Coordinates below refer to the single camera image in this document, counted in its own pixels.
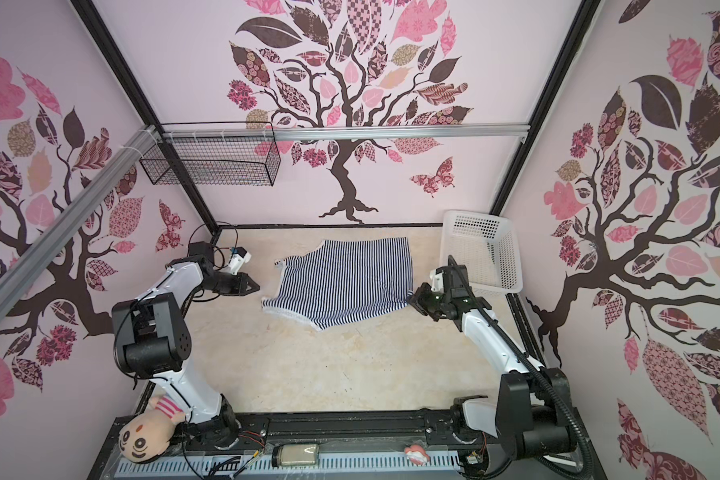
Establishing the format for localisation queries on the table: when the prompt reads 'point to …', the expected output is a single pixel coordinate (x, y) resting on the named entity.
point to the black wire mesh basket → (241, 153)
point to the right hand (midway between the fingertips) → (407, 296)
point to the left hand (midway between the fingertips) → (254, 290)
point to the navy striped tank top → (343, 280)
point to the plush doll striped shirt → (147, 435)
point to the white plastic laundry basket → (488, 244)
